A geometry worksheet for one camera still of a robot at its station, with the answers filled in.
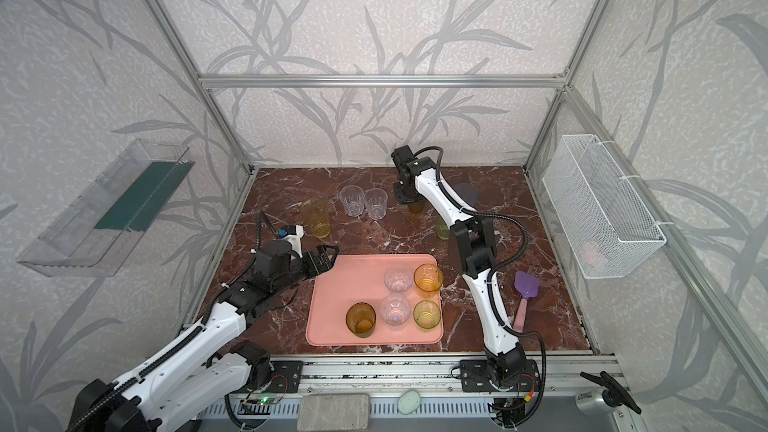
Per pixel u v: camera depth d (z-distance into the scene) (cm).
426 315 83
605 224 62
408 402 69
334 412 67
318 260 72
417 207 105
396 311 84
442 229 97
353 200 108
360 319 81
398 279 88
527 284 89
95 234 63
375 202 107
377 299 85
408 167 73
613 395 59
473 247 60
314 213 99
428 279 88
